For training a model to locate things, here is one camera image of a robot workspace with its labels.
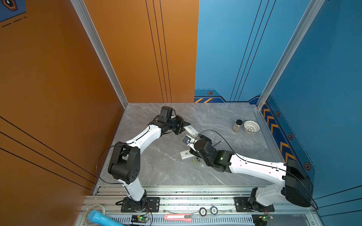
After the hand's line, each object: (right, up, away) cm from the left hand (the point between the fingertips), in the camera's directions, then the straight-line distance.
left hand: (191, 122), depth 85 cm
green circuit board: (-27, -49, -14) cm, 57 cm away
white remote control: (-3, -21, +4) cm, 22 cm away
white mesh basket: (+46, -4, +19) cm, 50 cm away
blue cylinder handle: (-45, -44, -20) cm, 66 cm away
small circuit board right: (+36, -47, -15) cm, 61 cm away
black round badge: (+5, -45, -14) cm, 48 cm away
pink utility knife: (-4, -47, -15) cm, 50 cm away
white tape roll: (-52, -47, -17) cm, 72 cm away
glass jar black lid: (+32, -3, +12) cm, 35 cm away
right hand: (+2, -9, -6) cm, 11 cm away
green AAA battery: (+2, -25, +3) cm, 25 cm away
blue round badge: (+11, -45, -13) cm, 48 cm away
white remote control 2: (0, -5, -5) cm, 7 cm away
